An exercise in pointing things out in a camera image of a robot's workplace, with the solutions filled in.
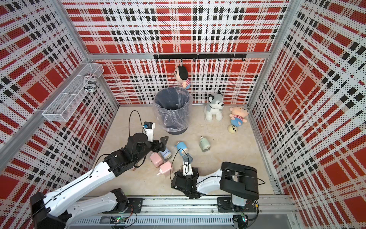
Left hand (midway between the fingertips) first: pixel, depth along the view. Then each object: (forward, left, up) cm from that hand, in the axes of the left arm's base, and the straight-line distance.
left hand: (162, 135), depth 75 cm
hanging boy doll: (+39, -9, +11) cm, 42 cm away
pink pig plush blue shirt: (+28, -51, -17) cm, 60 cm away
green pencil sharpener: (+3, -24, -16) cm, 29 cm away
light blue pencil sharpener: (-4, -1, -15) cm, 15 cm away
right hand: (-10, -13, -24) cm, 29 cm away
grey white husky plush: (+30, -32, -10) cm, 45 cm away
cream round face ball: (+18, -45, -20) cm, 53 cm away
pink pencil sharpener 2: (-12, -1, -17) cm, 20 cm away
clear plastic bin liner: (+31, -2, -9) cm, 32 cm away
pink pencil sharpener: (-7, +5, -15) cm, 17 cm away
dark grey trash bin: (+30, -1, -10) cm, 32 cm away
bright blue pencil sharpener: (+3, -9, -17) cm, 20 cm away
